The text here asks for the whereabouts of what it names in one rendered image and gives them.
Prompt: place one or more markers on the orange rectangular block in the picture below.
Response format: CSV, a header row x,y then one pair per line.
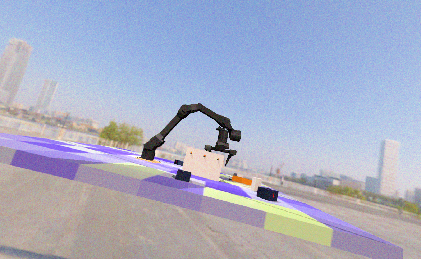
x,y
242,180

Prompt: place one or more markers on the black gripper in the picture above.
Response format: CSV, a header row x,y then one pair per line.
x,y
231,152

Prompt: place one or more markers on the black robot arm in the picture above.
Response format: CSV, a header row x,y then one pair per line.
x,y
149,148

